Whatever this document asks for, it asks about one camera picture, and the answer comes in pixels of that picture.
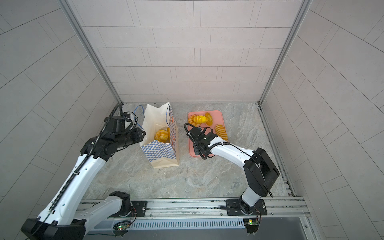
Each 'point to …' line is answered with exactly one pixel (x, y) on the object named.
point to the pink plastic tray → (217, 117)
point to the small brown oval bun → (210, 119)
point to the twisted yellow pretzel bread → (191, 121)
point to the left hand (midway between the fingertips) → (149, 131)
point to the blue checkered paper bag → (159, 144)
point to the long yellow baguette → (168, 135)
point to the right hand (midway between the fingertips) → (199, 149)
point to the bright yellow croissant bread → (200, 119)
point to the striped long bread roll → (221, 132)
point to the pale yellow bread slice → (161, 135)
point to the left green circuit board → (122, 227)
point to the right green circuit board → (251, 225)
